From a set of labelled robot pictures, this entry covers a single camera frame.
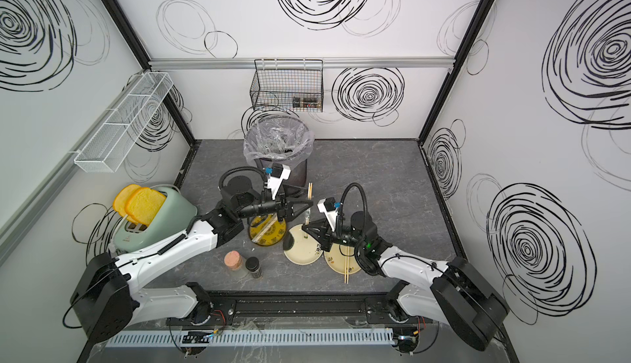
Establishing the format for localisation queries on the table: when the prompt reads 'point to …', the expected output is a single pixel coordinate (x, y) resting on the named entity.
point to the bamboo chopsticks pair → (347, 264)
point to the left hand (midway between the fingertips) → (308, 199)
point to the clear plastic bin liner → (282, 139)
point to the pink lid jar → (232, 259)
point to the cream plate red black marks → (335, 259)
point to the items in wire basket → (306, 103)
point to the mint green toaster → (170, 221)
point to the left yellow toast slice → (120, 201)
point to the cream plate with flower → (306, 249)
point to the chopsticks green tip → (310, 190)
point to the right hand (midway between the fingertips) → (304, 230)
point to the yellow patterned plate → (274, 233)
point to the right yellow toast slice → (142, 204)
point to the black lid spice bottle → (252, 264)
